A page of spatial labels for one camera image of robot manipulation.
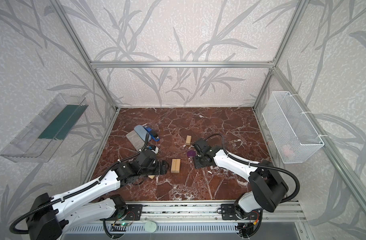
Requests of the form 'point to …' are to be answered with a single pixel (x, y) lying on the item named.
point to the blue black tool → (153, 133)
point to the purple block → (191, 153)
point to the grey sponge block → (137, 142)
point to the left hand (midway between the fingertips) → (166, 162)
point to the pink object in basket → (287, 150)
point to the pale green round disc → (150, 226)
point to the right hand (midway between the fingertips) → (198, 158)
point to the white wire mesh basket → (296, 138)
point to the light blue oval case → (142, 132)
